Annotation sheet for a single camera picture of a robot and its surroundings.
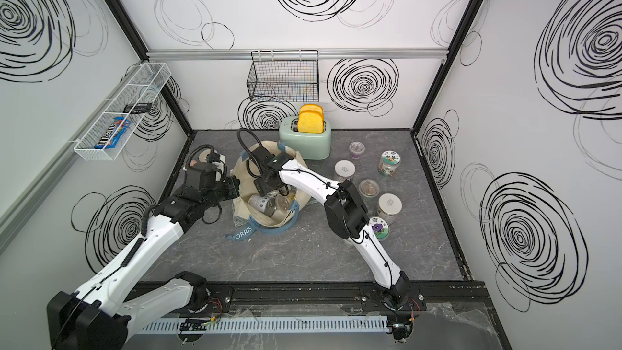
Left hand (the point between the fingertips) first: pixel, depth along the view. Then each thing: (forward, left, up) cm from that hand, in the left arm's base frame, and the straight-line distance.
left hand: (239, 180), depth 80 cm
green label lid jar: (+19, -56, -10) cm, 60 cm away
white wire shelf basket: (+30, +39, +15) cm, 51 cm away
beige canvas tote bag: (-9, -3, -11) cm, 15 cm away
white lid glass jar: (-3, -52, -9) cm, 53 cm away
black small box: (+17, +33, +16) cm, 40 cm away
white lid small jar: (+12, -37, -9) cm, 40 cm away
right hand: (+7, -9, -11) cm, 16 cm away
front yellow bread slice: (+28, -23, +2) cm, 36 cm away
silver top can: (-3, -8, -11) cm, 14 cm away
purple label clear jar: (+26, -43, -12) cm, 52 cm away
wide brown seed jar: (-2, -14, -12) cm, 19 cm away
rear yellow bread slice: (+34, -24, +4) cm, 42 cm away
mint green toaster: (+22, -25, -6) cm, 34 cm away
